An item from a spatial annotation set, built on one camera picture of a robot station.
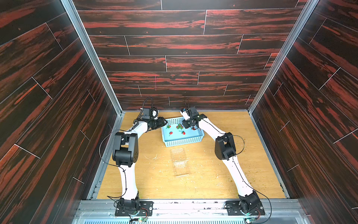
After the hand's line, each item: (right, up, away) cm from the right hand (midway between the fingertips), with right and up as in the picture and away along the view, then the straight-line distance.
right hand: (187, 121), depth 111 cm
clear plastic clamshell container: (-6, -27, -22) cm, 36 cm away
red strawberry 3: (-3, -9, -7) cm, 12 cm away
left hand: (-17, -1, -9) cm, 19 cm away
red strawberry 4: (+3, -6, -15) cm, 17 cm away
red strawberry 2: (-6, -4, -3) cm, 8 cm away
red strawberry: (-15, -4, -3) cm, 16 cm away
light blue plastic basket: (-10, -10, -6) cm, 15 cm away
